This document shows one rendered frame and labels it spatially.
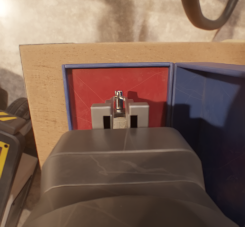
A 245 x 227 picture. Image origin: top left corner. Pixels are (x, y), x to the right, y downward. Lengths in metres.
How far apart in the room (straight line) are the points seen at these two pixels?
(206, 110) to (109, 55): 0.11
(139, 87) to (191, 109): 0.06
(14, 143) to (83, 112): 0.27
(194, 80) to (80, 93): 0.12
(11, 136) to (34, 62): 0.26
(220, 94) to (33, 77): 0.19
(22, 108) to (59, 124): 0.42
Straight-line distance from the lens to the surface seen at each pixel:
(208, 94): 0.19
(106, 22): 0.66
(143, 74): 0.18
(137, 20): 0.67
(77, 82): 0.19
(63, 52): 0.19
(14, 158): 0.46
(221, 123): 0.18
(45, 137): 0.22
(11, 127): 0.43
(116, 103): 0.16
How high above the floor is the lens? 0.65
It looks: 73 degrees down
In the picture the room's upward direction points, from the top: 173 degrees clockwise
